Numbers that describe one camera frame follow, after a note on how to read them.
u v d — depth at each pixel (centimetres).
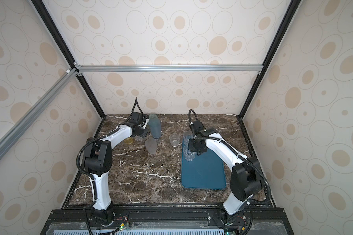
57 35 76
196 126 69
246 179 45
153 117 107
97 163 54
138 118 81
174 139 103
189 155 97
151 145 101
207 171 91
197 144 72
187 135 102
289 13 70
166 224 73
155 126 103
